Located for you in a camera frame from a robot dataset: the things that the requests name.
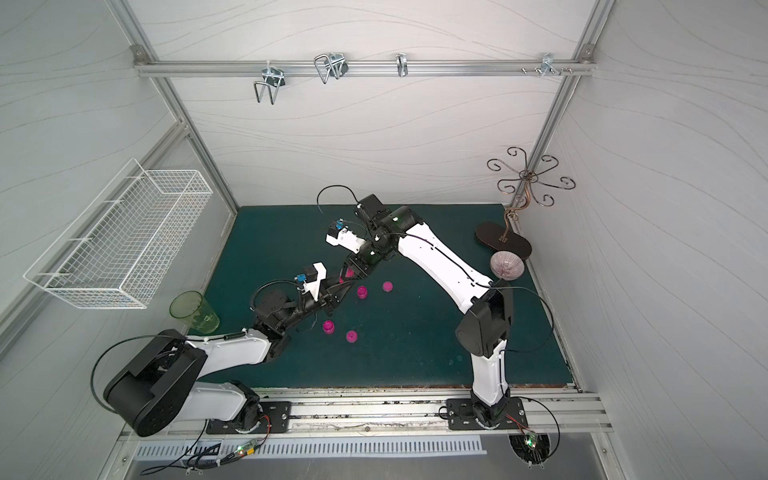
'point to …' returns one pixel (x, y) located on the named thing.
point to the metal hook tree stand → (498, 238)
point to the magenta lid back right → (387, 286)
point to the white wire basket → (120, 249)
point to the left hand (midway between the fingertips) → (350, 279)
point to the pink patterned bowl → (506, 265)
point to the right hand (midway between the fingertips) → (347, 272)
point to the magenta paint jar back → (362, 292)
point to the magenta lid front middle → (352, 336)
